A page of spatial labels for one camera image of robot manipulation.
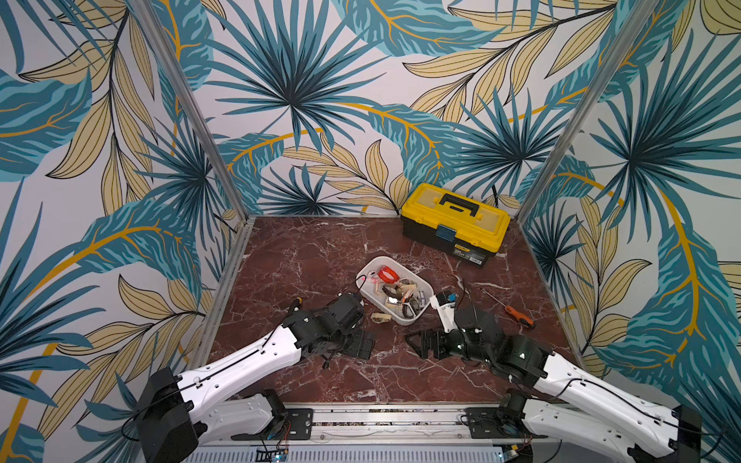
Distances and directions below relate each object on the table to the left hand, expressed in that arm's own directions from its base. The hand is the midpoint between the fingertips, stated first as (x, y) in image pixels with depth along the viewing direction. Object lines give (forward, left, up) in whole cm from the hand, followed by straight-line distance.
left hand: (356, 347), depth 76 cm
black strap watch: (+14, -16, -7) cm, 22 cm away
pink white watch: (+27, -4, -8) cm, 29 cm away
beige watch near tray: (+13, -7, -10) cm, 18 cm away
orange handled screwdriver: (+14, -50, -9) cm, 53 cm away
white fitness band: (+19, -11, -9) cm, 23 cm away
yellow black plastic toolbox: (+39, -33, +5) cm, 51 cm away
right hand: (+1, -15, +6) cm, 16 cm away
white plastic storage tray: (+17, -5, -5) cm, 18 cm away
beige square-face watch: (+24, -16, -7) cm, 29 cm away
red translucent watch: (+30, -10, -8) cm, 33 cm away
